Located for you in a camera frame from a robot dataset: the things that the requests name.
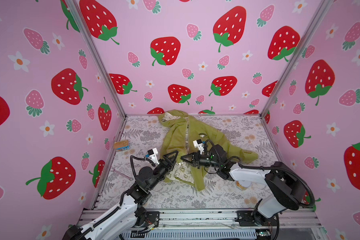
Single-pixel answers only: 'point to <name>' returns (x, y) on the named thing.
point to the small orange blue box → (121, 145)
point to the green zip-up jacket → (182, 135)
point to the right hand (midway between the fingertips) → (180, 159)
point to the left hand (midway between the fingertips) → (178, 154)
